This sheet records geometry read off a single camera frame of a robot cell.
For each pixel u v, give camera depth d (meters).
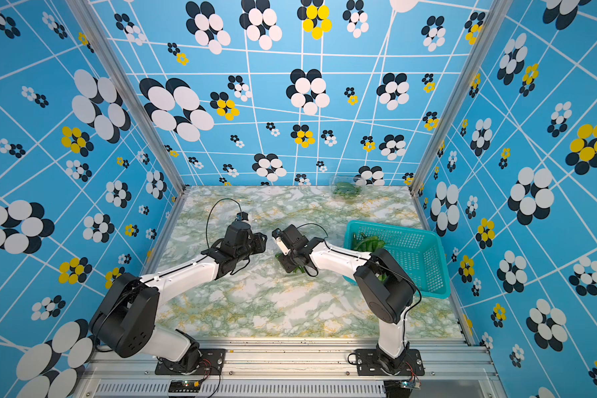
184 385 0.72
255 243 0.81
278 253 0.96
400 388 0.68
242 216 0.79
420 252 0.96
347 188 1.17
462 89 0.84
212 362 0.73
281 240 0.74
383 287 0.48
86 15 0.69
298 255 0.75
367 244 0.93
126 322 0.43
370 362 0.67
